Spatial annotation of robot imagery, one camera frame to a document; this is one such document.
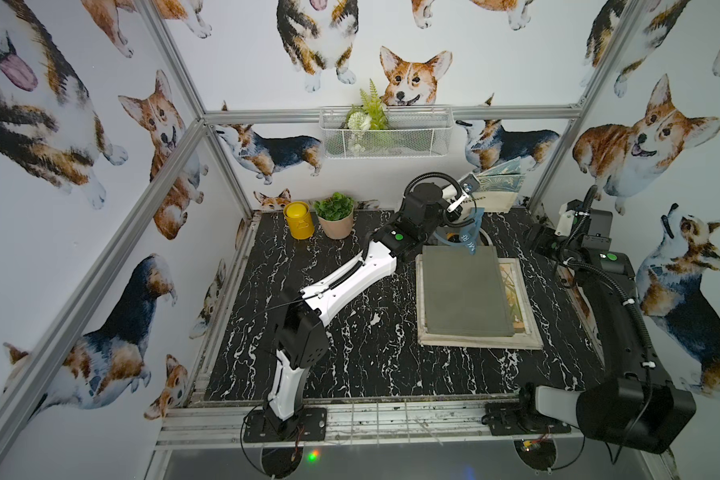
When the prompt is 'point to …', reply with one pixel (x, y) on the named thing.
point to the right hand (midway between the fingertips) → (537, 231)
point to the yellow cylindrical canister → (299, 219)
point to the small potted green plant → (335, 216)
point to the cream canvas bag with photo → (527, 335)
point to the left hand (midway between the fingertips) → (457, 179)
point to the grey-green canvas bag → (465, 294)
